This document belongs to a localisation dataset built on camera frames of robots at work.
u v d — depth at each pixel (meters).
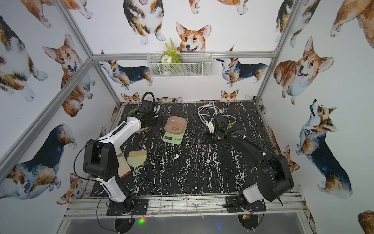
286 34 0.83
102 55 0.92
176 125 1.03
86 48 0.86
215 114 1.10
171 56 0.82
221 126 0.66
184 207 0.75
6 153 0.50
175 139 0.98
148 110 0.73
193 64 0.93
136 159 0.90
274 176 0.43
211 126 0.79
